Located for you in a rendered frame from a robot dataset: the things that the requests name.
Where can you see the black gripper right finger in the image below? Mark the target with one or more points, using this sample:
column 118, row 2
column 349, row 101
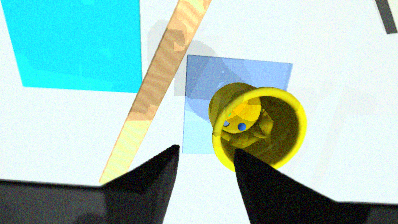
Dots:
column 272, row 197

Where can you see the brown wooden block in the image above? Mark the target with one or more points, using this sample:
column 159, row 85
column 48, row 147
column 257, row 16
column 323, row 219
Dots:
column 180, row 30

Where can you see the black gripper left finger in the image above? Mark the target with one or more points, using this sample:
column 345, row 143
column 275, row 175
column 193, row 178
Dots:
column 140, row 196

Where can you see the yellow cup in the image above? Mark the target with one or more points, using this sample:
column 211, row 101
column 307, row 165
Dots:
column 275, row 120

